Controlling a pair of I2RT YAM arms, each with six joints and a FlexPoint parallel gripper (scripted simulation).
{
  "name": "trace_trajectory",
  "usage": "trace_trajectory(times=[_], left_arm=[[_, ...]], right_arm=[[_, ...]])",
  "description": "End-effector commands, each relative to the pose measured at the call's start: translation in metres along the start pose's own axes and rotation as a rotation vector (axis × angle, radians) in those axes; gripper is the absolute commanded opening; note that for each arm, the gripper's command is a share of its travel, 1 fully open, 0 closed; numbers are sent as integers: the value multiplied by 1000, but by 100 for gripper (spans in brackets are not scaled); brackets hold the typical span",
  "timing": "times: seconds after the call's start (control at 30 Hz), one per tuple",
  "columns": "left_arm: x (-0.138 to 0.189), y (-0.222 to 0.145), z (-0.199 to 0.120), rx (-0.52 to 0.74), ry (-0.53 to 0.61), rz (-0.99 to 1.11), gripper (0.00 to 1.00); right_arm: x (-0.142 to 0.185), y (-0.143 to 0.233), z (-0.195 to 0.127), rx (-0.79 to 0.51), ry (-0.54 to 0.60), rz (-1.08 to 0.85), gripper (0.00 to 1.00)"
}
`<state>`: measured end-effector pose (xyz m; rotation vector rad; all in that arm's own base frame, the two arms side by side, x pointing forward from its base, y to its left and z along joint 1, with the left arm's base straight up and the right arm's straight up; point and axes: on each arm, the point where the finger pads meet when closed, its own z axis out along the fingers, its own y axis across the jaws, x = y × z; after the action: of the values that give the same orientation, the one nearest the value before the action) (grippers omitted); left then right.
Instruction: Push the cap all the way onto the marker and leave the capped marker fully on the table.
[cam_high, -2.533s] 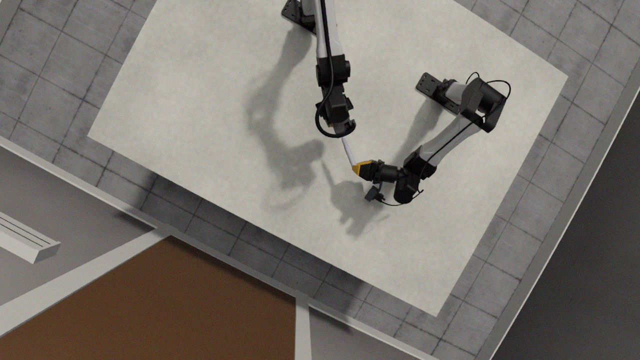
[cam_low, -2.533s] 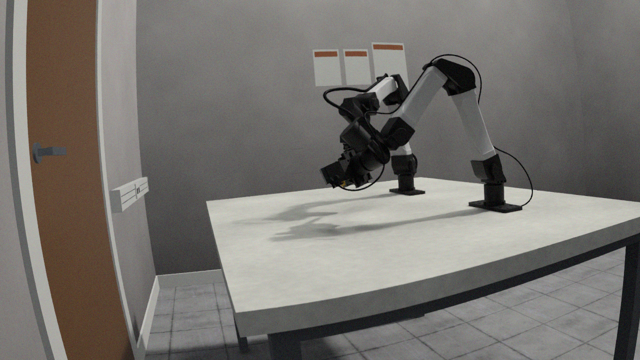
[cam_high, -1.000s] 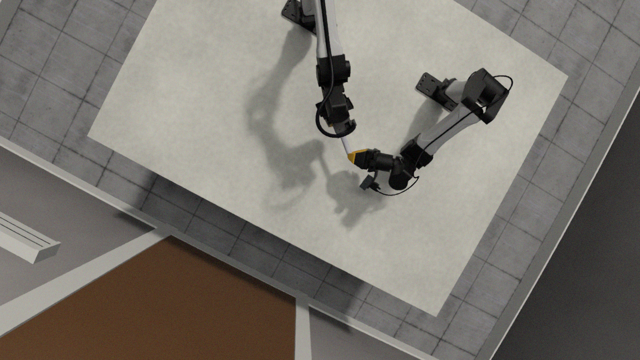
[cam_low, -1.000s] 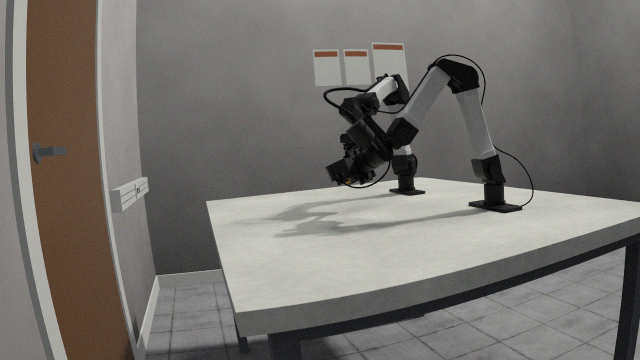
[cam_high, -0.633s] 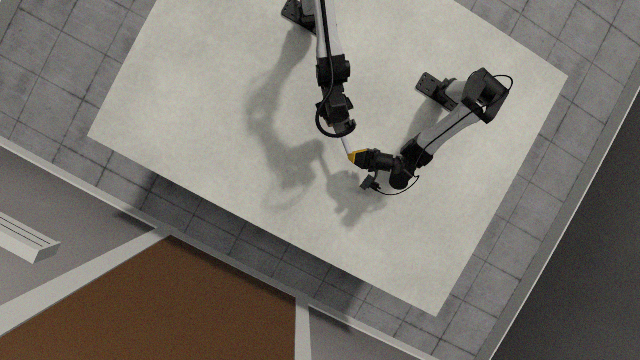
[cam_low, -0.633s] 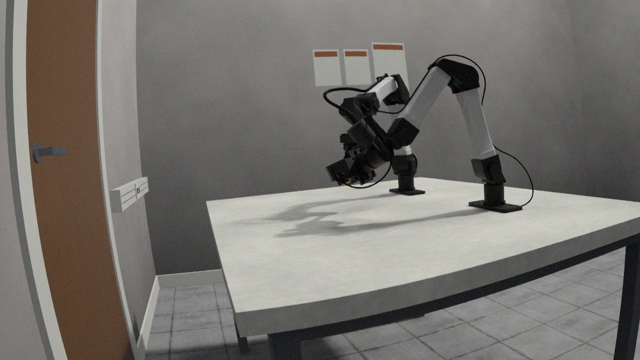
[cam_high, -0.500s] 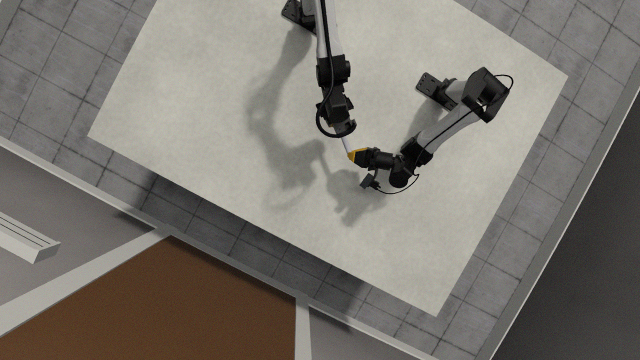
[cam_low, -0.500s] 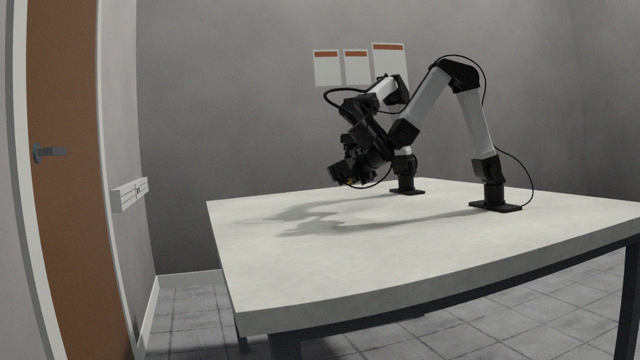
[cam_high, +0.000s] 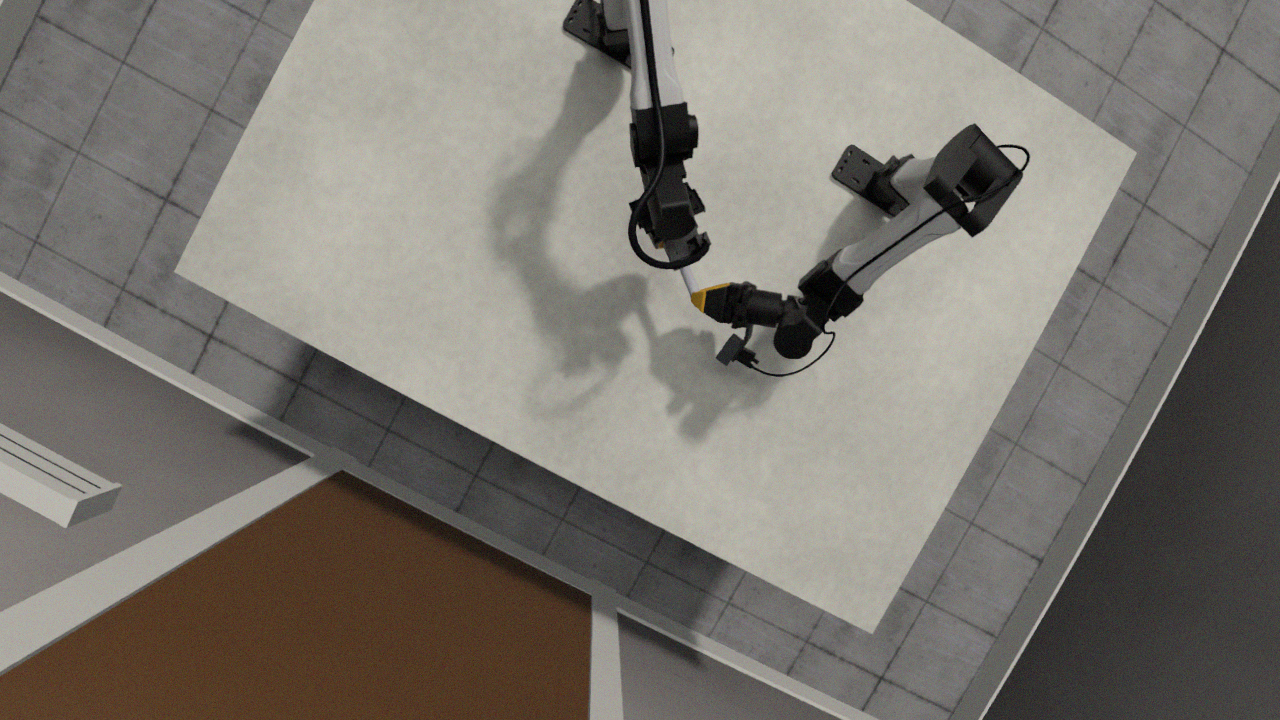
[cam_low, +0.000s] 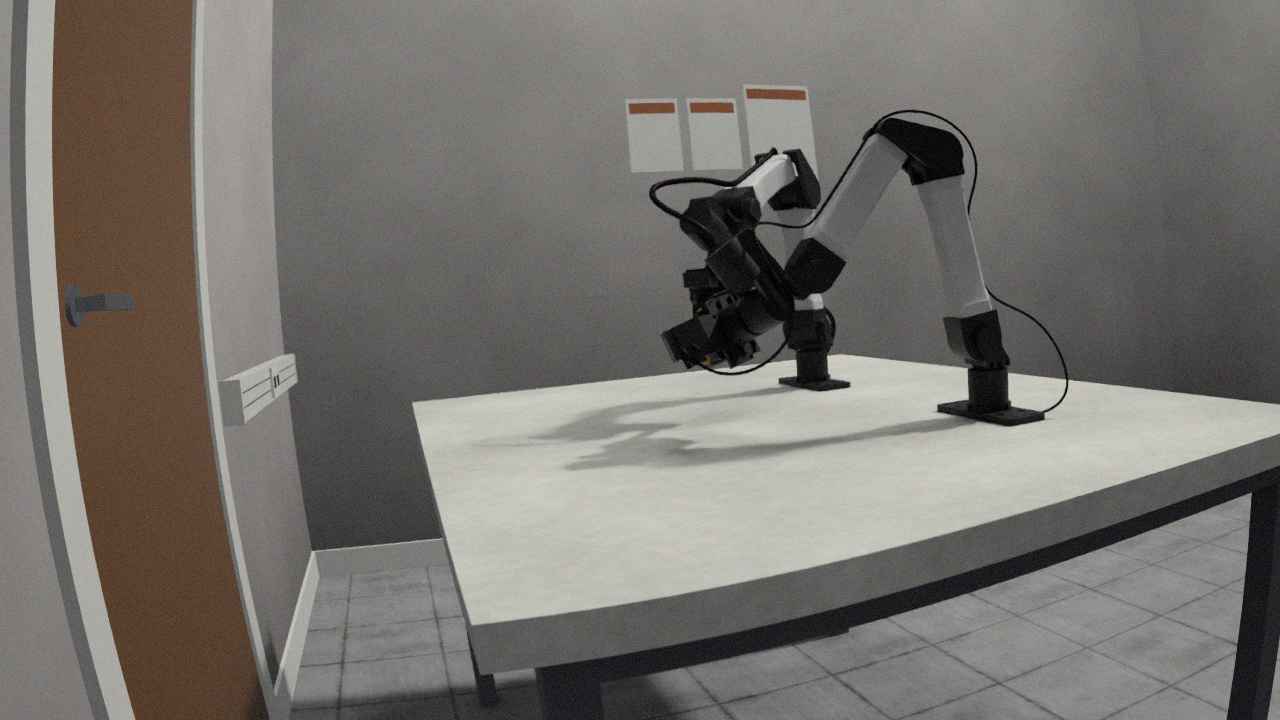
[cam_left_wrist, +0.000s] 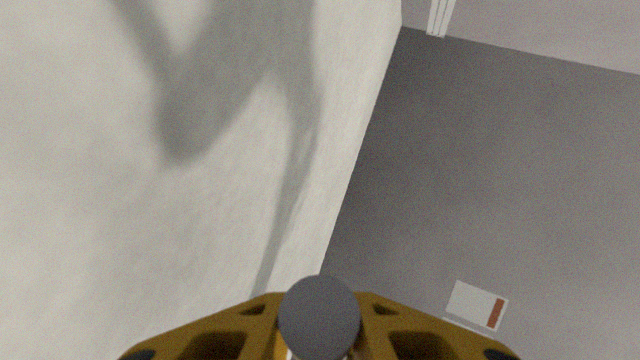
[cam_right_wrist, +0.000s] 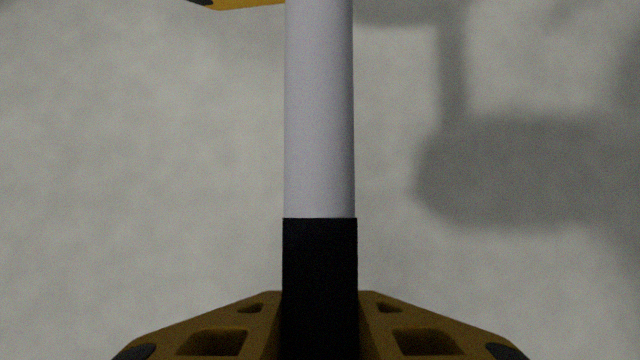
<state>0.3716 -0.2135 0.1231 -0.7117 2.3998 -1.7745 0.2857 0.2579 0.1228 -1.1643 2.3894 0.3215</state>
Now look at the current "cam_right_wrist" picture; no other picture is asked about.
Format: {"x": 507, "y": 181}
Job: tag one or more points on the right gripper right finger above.
{"x": 391, "y": 329}

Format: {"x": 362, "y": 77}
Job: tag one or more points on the grey cylinder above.
{"x": 319, "y": 170}

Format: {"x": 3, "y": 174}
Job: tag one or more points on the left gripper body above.
{"x": 202, "y": 2}

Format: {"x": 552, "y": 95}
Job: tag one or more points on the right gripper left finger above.
{"x": 248, "y": 329}

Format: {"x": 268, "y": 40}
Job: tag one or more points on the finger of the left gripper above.
{"x": 221, "y": 5}

